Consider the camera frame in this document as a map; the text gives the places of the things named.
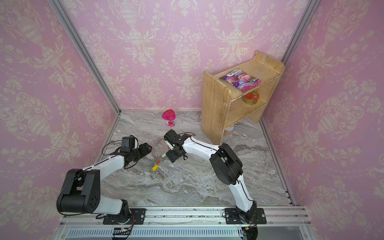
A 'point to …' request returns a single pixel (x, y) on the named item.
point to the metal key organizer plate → (160, 147)
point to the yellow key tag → (155, 167)
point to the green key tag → (164, 155)
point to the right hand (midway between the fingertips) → (175, 154)
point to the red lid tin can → (251, 98)
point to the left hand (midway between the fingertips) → (148, 149)
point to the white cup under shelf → (228, 131)
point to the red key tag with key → (158, 161)
